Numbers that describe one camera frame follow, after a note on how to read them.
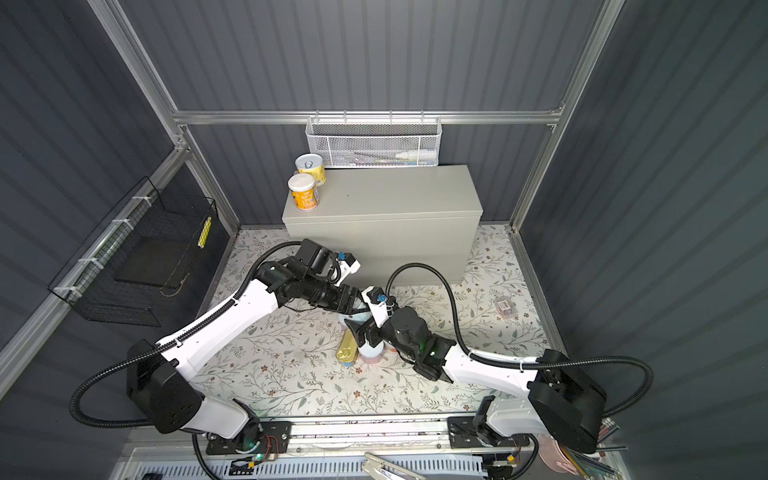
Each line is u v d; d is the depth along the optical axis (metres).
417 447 0.74
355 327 0.68
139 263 0.70
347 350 0.83
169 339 0.43
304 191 0.73
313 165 0.80
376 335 0.69
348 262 0.71
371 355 0.82
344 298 0.66
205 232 0.83
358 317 0.71
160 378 0.41
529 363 0.47
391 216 0.78
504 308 0.94
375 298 0.64
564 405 0.42
